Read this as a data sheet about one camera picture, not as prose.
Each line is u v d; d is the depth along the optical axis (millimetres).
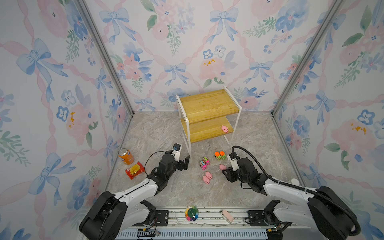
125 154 852
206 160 919
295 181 783
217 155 945
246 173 675
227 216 734
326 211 415
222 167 902
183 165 770
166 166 639
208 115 746
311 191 461
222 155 949
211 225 730
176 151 732
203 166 900
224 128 876
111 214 416
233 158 767
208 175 861
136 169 865
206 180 848
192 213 748
